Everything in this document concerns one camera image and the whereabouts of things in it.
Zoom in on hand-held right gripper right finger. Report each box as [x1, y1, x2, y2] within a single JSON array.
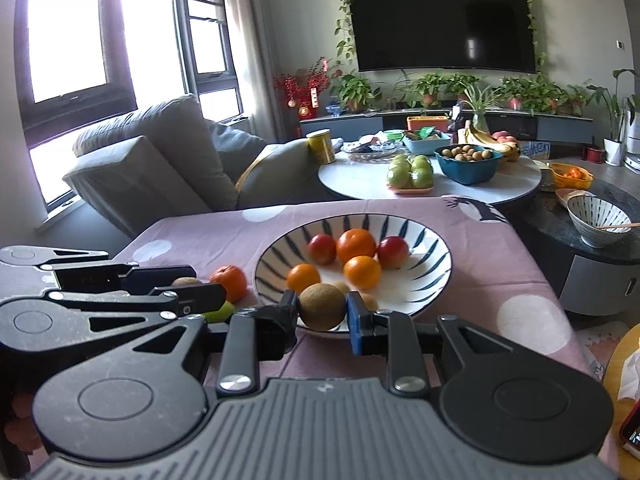
[[346, 291, 552, 395]]

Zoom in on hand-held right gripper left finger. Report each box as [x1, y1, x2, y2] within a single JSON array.
[[100, 290, 299, 397]]

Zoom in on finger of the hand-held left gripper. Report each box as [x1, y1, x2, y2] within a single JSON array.
[[42, 249, 199, 292], [55, 284, 227, 334]]

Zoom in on green mango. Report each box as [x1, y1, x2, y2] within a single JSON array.
[[202, 301, 236, 324]]

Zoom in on large striped white bowl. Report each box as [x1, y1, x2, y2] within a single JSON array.
[[252, 213, 453, 335]]

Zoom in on red apple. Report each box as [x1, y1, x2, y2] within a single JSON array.
[[376, 236, 411, 270], [307, 233, 338, 266]]

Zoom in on large orange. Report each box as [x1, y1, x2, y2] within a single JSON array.
[[335, 228, 378, 264]]

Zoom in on mandarin orange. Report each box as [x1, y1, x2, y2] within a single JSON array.
[[209, 265, 249, 304]]

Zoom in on grey sofa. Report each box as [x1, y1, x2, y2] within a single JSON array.
[[62, 94, 331, 238]]

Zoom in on pink tray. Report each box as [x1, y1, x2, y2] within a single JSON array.
[[386, 182, 436, 196]]

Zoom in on grey throw pillow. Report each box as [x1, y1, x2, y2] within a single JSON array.
[[207, 120, 268, 183]]

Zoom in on round white coffee table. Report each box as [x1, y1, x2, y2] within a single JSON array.
[[318, 147, 543, 206]]

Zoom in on pink polka dot tablecloth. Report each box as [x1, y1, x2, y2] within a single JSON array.
[[112, 195, 623, 480]]

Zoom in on grey yellow-trimmed pillow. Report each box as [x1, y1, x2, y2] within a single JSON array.
[[235, 139, 326, 196]]

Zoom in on glass dish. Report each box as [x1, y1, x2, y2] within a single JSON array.
[[345, 135, 403, 163]]

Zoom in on yellow can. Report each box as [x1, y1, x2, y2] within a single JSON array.
[[306, 129, 337, 165]]

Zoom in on blue bowl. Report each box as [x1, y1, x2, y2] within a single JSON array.
[[434, 144, 503, 184]]

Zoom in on teal snack container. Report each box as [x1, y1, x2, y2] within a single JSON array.
[[402, 132, 453, 155]]

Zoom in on pile of brown nuts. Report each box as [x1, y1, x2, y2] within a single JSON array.
[[441, 144, 493, 162]]

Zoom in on dark marble round table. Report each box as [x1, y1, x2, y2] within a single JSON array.
[[505, 157, 640, 316]]

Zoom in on orange box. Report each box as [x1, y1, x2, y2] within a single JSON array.
[[406, 116, 449, 133]]

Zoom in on bunch of bananas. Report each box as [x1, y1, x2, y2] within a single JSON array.
[[457, 121, 521, 156]]

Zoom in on red flower decoration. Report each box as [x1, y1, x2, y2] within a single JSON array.
[[272, 58, 343, 120]]

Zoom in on green potted plant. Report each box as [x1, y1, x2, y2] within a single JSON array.
[[500, 76, 568, 113], [410, 74, 448, 108], [332, 74, 383, 113], [565, 82, 593, 116], [445, 74, 478, 101]]

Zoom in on patterned rug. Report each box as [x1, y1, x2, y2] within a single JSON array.
[[575, 317, 631, 381]]

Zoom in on narrow dark-framed window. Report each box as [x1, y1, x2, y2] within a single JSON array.
[[172, 0, 251, 126]]

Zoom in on beige curtain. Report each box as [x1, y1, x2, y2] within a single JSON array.
[[220, 0, 288, 133]]

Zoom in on beige dish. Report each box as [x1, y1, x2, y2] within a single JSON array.
[[555, 188, 596, 208]]

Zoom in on large dark-framed window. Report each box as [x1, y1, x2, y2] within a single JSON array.
[[15, 0, 141, 221]]

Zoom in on spider plant in glass vase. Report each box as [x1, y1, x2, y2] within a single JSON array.
[[457, 85, 503, 133]]

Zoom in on orange bowl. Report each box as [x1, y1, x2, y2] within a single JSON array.
[[550, 162, 594, 191]]

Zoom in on small striped bowl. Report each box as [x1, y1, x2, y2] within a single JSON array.
[[567, 195, 633, 249]]

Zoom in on yellow round stool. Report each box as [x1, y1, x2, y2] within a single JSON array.
[[602, 322, 640, 480]]

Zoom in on white tissue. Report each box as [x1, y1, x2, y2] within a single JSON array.
[[617, 340, 640, 401]]

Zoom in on grey television cabinet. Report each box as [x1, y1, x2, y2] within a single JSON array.
[[299, 110, 596, 148]]

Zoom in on smartphone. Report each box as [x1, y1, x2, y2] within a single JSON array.
[[618, 400, 640, 453]]

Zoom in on tall plant in white pot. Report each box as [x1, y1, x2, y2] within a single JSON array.
[[587, 67, 640, 166]]

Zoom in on white air purifier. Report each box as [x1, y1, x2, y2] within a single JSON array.
[[625, 110, 640, 153]]

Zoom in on black wall television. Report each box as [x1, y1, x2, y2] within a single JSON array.
[[345, 0, 537, 73]]

